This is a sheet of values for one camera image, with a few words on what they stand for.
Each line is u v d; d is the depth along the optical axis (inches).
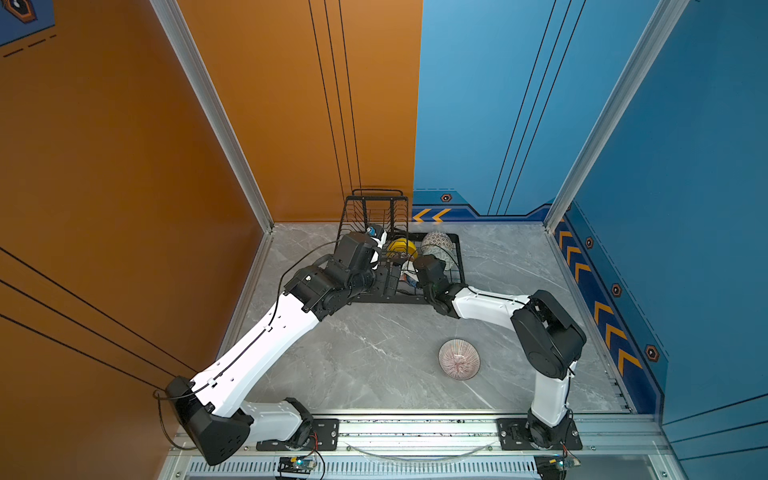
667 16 27.5
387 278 24.4
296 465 27.9
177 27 28.0
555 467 27.5
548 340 19.3
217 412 14.9
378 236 24.1
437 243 42.9
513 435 28.5
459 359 33.4
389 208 38.9
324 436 29.2
